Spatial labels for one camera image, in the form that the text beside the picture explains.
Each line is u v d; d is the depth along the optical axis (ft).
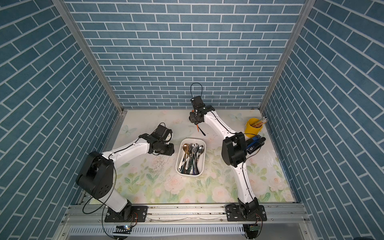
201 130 3.54
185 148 3.09
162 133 2.36
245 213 2.14
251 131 3.31
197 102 2.52
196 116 2.37
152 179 2.79
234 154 1.91
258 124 3.20
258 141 3.15
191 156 3.06
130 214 2.30
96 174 1.48
